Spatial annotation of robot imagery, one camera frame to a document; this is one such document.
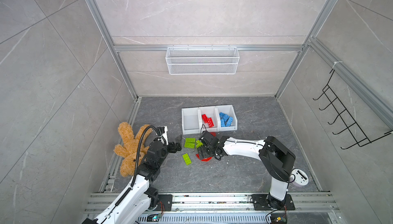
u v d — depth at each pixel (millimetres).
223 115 1037
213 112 1070
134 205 563
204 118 1037
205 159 851
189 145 932
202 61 1007
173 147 715
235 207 730
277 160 478
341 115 687
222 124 991
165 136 703
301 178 782
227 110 1082
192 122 1043
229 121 989
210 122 1016
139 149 556
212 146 700
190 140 954
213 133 954
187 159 860
